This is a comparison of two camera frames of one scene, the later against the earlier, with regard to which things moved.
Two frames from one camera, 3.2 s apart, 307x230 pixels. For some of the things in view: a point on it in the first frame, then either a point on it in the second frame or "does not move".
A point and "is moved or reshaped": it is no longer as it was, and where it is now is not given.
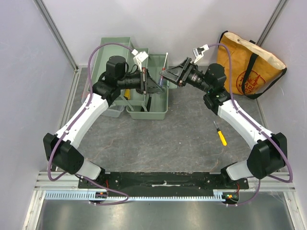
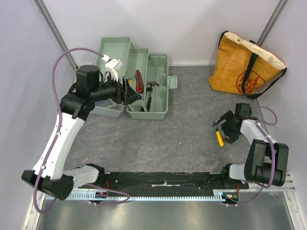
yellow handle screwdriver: [221, 135] is moved or reshaped
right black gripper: [184, 72] to [224, 124]
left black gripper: [147, 85] to [131, 96]
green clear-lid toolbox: [153, 106] does not move
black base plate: [163, 181] does not move
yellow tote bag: [254, 70] does not move
